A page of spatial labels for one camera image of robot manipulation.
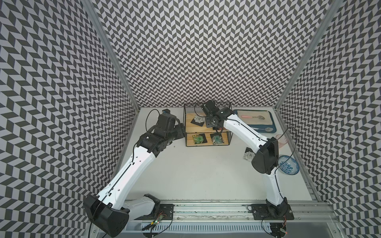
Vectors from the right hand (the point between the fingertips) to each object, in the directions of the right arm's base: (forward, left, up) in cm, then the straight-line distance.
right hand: (214, 122), depth 89 cm
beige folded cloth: (+17, -34, -16) cm, 41 cm away
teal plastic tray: (+10, -36, -19) cm, 42 cm away
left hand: (-12, +19, +9) cm, 24 cm away
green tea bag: (-2, -3, -15) cm, 15 cm away
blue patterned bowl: (-22, -45, -16) cm, 52 cm away
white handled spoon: (+5, -39, -15) cm, 42 cm away
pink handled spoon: (+18, -38, -16) cm, 45 cm away
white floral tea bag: (+1, +10, +2) cm, 10 cm away
